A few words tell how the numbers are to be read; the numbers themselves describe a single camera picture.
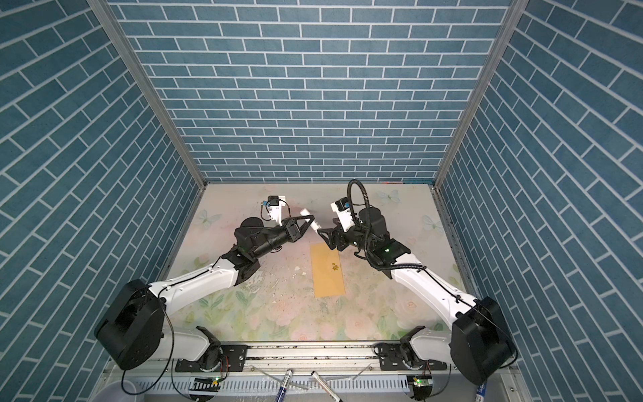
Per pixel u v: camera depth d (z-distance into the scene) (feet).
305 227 2.44
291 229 2.24
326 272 3.01
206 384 2.37
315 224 2.47
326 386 2.27
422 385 2.41
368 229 1.92
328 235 2.27
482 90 2.90
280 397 2.19
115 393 2.08
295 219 2.32
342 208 2.19
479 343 1.34
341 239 2.27
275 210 2.31
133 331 1.37
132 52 2.59
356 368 2.41
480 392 2.23
